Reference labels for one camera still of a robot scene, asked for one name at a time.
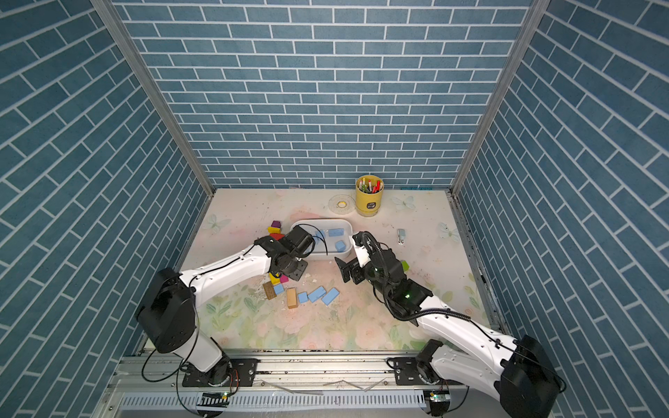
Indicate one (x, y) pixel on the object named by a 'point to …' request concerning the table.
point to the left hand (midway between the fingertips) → (302, 268)
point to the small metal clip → (401, 233)
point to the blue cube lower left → (279, 288)
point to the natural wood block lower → (292, 299)
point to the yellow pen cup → (369, 192)
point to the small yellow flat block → (273, 230)
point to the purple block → (276, 224)
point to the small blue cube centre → (302, 297)
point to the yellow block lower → (273, 280)
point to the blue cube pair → (340, 246)
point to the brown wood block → (269, 290)
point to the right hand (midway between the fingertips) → (352, 251)
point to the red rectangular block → (277, 236)
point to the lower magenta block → (284, 279)
